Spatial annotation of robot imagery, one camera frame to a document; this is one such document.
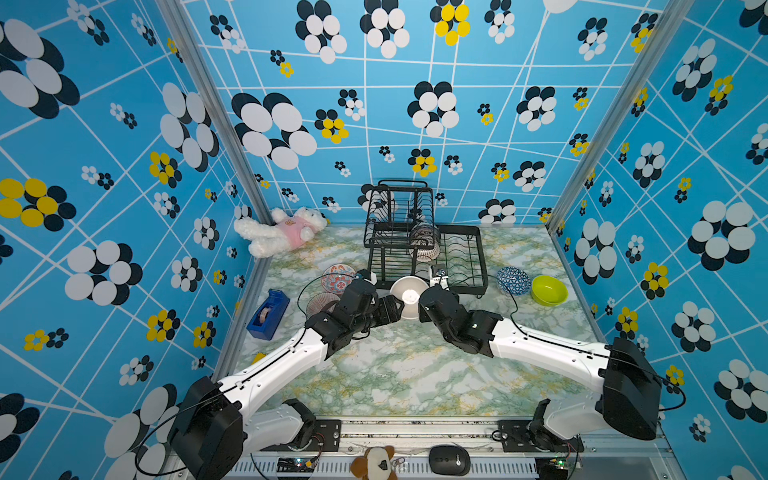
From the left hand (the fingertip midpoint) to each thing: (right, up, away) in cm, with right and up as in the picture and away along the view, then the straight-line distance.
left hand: (400, 305), depth 80 cm
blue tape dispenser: (-40, -7, +8) cm, 41 cm away
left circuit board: (-26, -38, -8) cm, 46 cm away
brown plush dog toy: (-6, -34, -12) cm, 37 cm away
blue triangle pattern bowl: (+41, +4, +22) cm, 47 cm away
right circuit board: (+36, -36, -10) cm, 52 cm away
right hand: (+8, +3, +2) cm, 9 cm away
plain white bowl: (+2, +4, +3) cm, 5 cm away
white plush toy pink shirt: (-41, +21, +26) cm, 53 cm away
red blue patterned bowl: (-15, +8, -10) cm, 20 cm away
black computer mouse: (+11, -34, -11) cm, 38 cm away
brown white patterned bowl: (+9, +18, +15) cm, 25 cm away
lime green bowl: (+50, +1, +19) cm, 54 cm away
